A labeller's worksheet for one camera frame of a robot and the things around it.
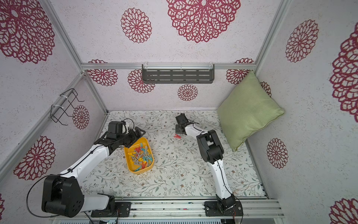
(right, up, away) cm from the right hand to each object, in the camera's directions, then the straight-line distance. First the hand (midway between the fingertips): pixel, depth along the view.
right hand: (179, 126), depth 108 cm
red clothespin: (-2, -7, -4) cm, 8 cm away
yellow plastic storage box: (-27, -19, -16) cm, 37 cm away
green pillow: (+42, +11, -26) cm, 50 cm away
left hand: (-23, -5, -23) cm, 33 cm away
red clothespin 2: (-23, -25, -18) cm, 38 cm away
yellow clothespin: (-32, -18, -16) cm, 40 cm away
